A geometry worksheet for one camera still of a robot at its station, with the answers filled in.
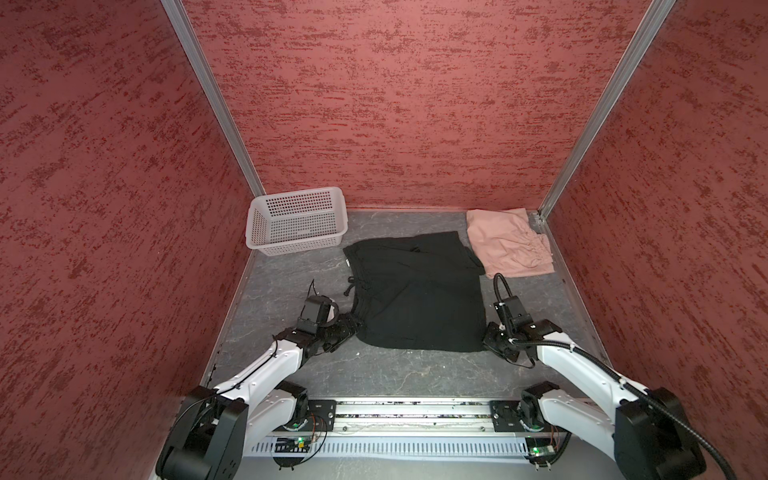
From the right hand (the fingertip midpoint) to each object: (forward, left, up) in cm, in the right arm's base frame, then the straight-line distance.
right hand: (482, 349), depth 85 cm
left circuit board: (-21, +51, -1) cm, 56 cm away
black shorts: (+18, +17, +3) cm, 25 cm away
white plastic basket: (+53, +63, +1) cm, 83 cm away
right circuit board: (-24, -9, -2) cm, 26 cm away
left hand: (+5, +37, +2) cm, 37 cm away
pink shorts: (+37, -17, +3) cm, 41 cm away
